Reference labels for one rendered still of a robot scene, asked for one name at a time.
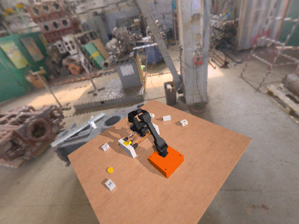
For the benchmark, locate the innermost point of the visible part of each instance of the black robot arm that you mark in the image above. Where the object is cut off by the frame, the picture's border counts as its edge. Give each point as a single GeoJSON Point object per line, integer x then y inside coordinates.
{"type": "Point", "coordinates": [145, 118]}

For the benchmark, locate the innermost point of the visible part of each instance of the yellow short cylinder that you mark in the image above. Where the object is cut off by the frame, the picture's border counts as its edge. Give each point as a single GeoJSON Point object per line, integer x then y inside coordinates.
{"type": "Point", "coordinates": [110, 170]}

